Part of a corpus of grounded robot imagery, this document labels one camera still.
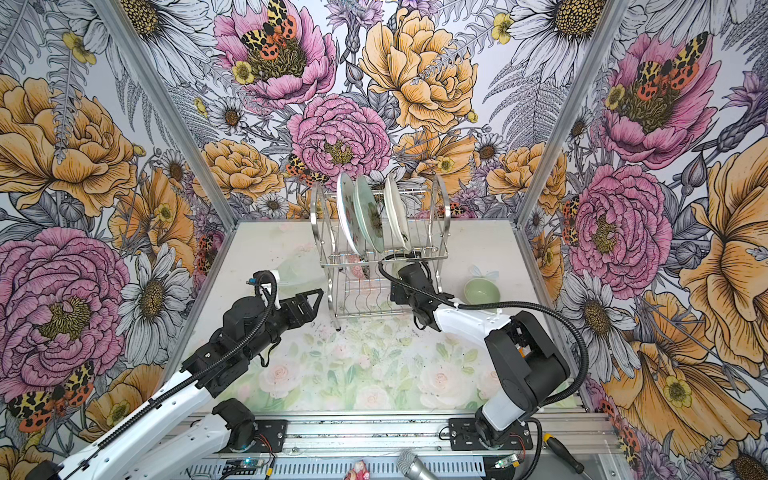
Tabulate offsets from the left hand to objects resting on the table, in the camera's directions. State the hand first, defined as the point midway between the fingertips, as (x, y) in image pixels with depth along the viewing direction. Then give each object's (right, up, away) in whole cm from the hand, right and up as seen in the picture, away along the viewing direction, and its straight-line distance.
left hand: (311, 304), depth 76 cm
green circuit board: (-14, -37, -5) cm, 40 cm away
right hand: (+24, +1, +17) cm, 30 cm away
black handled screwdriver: (+60, -34, -4) cm, 69 cm away
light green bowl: (+49, 0, +23) cm, 54 cm away
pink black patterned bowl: (+10, +7, +16) cm, 21 cm away
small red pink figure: (+13, -36, -8) cm, 39 cm away
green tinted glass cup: (+22, +10, 0) cm, 24 cm away
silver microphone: (+24, -34, -8) cm, 43 cm away
